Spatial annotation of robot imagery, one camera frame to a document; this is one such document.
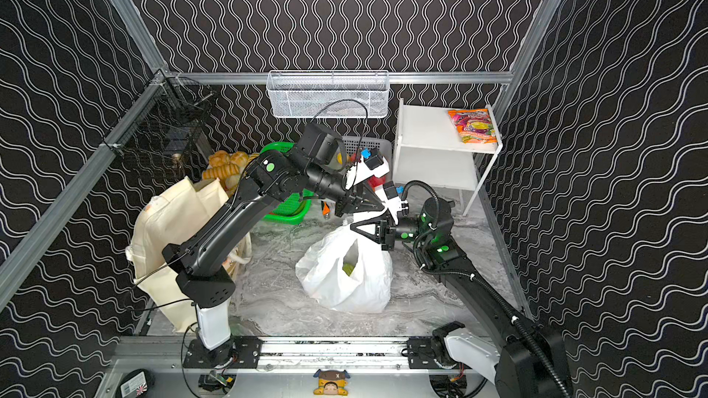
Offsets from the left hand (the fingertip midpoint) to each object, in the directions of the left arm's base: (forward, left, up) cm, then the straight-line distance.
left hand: (386, 204), depth 57 cm
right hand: (0, +8, -10) cm, 13 cm away
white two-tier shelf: (+44, -18, -24) cm, 54 cm away
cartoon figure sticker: (-27, +13, -38) cm, 48 cm away
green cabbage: (-6, +9, -17) cm, 20 cm away
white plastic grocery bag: (-8, +4, -26) cm, 27 cm away
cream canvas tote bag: (+7, +58, -15) cm, 61 cm away
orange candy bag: (+33, -26, -4) cm, 42 cm away
